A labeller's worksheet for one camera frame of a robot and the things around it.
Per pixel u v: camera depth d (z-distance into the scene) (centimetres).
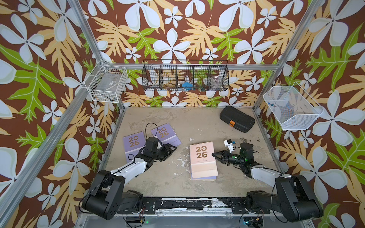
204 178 80
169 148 79
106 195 42
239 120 105
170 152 77
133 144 96
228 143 82
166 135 102
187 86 94
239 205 73
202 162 82
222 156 78
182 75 98
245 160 71
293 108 82
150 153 69
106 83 86
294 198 43
